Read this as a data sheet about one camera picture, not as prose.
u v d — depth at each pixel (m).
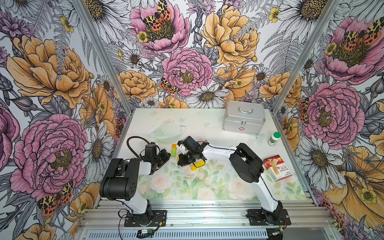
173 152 0.97
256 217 0.74
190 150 0.80
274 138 0.97
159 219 0.73
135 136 0.87
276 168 0.87
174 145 1.00
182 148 0.89
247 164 0.55
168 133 1.09
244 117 1.01
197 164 0.83
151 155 0.76
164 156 0.86
